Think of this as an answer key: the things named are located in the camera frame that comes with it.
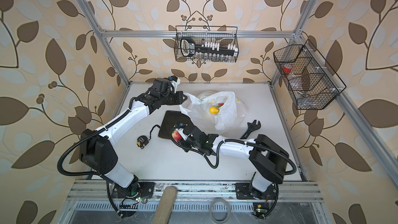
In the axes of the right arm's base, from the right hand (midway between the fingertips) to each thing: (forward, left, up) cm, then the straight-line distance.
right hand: (180, 139), depth 82 cm
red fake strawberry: (+2, +2, +1) cm, 3 cm away
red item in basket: (+32, -61, +20) cm, 72 cm away
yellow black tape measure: (+3, +23, -7) cm, 24 cm away
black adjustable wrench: (+11, -43, -9) cm, 45 cm away
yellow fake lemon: (+22, -19, -5) cm, 29 cm away
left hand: (+17, -5, +16) cm, 24 cm away
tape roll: (-29, -22, -9) cm, 38 cm away
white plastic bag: (+14, -23, +6) cm, 28 cm away
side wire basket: (+15, -65, +25) cm, 71 cm away
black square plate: (+18, +9, -7) cm, 21 cm away
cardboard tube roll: (-31, +6, -6) cm, 32 cm away
